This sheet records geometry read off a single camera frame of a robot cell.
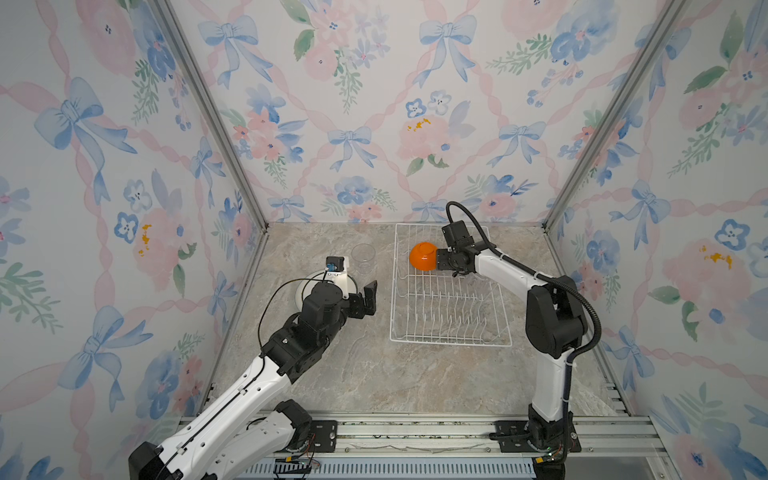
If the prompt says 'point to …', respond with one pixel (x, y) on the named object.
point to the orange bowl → (424, 255)
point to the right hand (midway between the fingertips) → (448, 257)
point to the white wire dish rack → (437, 307)
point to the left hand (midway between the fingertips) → (360, 279)
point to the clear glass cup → (363, 256)
